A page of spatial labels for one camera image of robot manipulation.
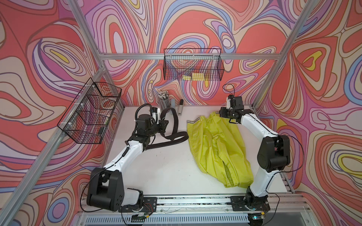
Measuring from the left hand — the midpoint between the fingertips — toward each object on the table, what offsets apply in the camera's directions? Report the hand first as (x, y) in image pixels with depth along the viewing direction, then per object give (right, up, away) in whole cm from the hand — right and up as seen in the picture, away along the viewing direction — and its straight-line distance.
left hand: (168, 121), depth 83 cm
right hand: (+36, +5, +11) cm, 38 cm away
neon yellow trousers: (+31, -16, +4) cm, 35 cm away
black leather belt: (+5, -9, +4) cm, 11 cm away
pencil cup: (-5, +16, +21) cm, 27 cm away
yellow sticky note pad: (+19, +30, +8) cm, 36 cm away
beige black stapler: (+7, +12, +32) cm, 35 cm away
